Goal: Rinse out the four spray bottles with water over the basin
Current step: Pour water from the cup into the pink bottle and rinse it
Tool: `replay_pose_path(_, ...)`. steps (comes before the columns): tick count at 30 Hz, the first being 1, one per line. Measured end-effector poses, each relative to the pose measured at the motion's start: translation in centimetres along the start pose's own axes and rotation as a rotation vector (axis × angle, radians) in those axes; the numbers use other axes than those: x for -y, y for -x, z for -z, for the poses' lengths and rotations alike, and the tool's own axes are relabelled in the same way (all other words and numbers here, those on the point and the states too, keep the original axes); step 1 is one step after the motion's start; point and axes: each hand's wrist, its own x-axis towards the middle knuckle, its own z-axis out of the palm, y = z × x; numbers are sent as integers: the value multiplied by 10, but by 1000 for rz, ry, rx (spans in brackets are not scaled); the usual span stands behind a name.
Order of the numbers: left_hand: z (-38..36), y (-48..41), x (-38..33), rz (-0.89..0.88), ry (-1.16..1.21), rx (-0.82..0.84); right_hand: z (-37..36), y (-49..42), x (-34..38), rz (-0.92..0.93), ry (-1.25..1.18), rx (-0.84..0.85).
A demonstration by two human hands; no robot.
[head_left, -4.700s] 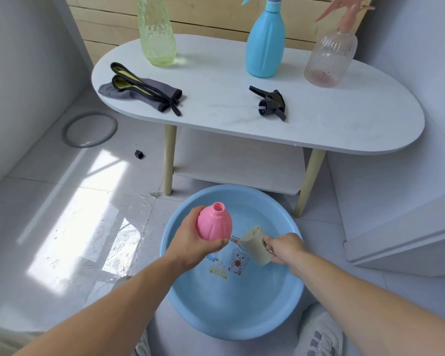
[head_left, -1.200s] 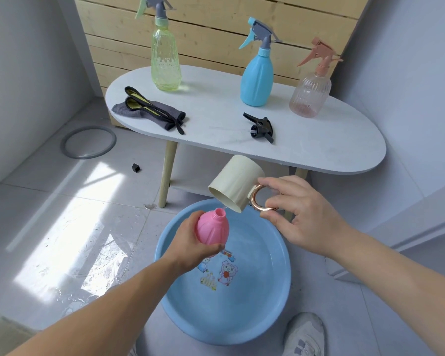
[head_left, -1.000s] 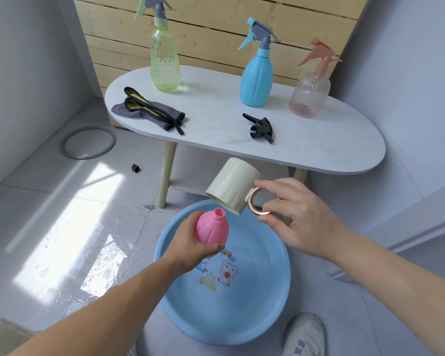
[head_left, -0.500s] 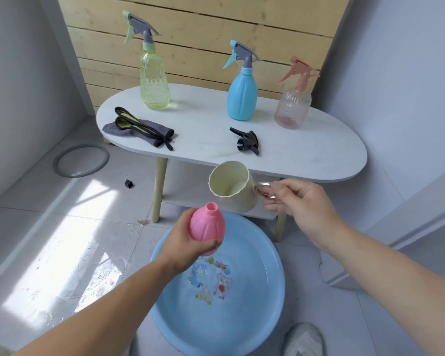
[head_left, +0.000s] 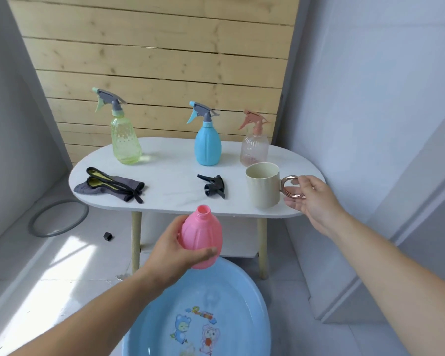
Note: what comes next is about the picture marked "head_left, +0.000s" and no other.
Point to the person's left hand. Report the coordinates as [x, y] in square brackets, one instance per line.
[170, 252]

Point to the person's right hand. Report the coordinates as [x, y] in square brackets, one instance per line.
[317, 207]

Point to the pink spray bottle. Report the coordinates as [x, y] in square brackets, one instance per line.
[202, 237]

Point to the black spray nozzle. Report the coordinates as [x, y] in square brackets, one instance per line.
[215, 185]

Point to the clear ribbed spray bottle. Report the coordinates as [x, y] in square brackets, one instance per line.
[254, 150]

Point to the orange spray head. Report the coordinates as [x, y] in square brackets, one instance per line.
[256, 120]

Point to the blue spray bottle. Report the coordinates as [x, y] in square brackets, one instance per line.
[207, 146]

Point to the green clear spray bottle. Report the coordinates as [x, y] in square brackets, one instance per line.
[126, 144]

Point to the blue grey spray nozzle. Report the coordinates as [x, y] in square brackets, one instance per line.
[204, 111]

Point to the green grey spray nozzle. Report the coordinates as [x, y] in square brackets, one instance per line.
[109, 100]

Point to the person's right forearm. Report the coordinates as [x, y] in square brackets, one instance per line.
[404, 285]

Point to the person's left forearm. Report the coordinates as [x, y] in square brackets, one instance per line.
[81, 318]

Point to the small black block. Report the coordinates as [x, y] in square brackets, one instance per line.
[108, 236]

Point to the white oval table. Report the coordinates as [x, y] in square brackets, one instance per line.
[170, 174]

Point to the blue plastic basin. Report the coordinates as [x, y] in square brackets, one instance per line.
[226, 311]

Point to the grey cloth with black trim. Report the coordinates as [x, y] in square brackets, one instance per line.
[118, 185]

